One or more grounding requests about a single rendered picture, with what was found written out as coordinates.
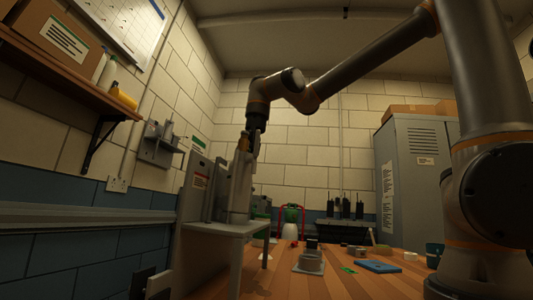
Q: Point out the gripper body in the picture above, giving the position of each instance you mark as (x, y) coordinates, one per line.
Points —
(257, 114)

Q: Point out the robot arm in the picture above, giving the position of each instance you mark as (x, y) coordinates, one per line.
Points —
(374, 50)

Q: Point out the brass cylinder valve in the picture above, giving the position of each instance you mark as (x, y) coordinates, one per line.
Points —
(243, 142)

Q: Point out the grey oxygen cylinder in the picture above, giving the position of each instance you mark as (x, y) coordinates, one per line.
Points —
(240, 183)

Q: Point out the grey carrier hoop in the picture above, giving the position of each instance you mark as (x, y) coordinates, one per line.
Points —
(238, 217)

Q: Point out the white cylinder green top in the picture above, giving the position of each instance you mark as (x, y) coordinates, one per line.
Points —
(290, 229)

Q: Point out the grey box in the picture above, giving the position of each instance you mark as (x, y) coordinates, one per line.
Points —
(263, 204)

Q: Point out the black handheld radio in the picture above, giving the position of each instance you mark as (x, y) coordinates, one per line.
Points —
(346, 208)
(330, 207)
(359, 209)

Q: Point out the small red part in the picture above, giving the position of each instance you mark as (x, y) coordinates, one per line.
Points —
(294, 243)

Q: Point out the yellow tube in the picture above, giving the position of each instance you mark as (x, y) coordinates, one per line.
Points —
(123, 98)

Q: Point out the dark cube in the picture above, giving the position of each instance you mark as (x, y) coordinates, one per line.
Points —
(312, 243)

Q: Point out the grey side bench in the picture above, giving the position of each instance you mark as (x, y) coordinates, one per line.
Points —
(343, 229)

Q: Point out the white bottle green cap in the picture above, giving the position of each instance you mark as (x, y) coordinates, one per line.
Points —
(108, 75)

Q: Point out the white bottle blue cap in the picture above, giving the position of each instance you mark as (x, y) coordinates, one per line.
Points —
(100, 66)

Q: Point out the small grey block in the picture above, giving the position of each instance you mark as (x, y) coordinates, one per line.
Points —
(357, 251)

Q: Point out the grey metal locker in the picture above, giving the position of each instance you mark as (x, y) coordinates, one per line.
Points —
(410, 187)

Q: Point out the green tag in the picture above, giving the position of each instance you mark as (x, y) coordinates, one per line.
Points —
(349, 270)

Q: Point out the green pad with brush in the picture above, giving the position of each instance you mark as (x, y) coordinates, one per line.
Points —
(382, 249)

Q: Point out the blue flat plate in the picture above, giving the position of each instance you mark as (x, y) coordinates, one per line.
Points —
(378, 266)

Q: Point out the dark square block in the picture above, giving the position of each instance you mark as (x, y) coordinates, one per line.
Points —
(141, 285)

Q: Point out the white tape roll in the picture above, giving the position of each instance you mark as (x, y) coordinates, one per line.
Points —
(410, 256)

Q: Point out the labelled cardboard box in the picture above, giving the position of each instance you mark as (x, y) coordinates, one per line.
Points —
(50, 37)

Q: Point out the teal cup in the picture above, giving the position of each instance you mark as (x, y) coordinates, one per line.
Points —
(434, 256)

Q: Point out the green white wall sign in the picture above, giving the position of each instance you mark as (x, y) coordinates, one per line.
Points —
(198, 144)

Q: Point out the grey wall pipe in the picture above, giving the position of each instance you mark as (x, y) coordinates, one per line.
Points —
(340, 145)

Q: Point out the grey wall bracket unit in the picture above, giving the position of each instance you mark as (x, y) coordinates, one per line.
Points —
(156, 145)

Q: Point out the grey wall conduit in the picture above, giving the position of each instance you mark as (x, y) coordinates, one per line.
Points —
(143, 95)

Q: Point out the red tube frame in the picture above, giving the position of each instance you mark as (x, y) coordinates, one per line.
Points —
(302, 220)

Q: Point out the white wall socket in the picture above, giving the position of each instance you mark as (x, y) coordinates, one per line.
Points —
(116, 184)

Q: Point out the white wall planner board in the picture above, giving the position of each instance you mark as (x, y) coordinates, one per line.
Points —
(125, 25)

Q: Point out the wooden wall shelf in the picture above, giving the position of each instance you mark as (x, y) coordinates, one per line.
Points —
(62, 79)

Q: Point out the grey wall rail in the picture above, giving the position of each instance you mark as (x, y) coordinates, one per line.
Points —
(83, 216)

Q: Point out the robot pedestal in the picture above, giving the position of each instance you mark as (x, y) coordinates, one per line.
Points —
(433, 289)

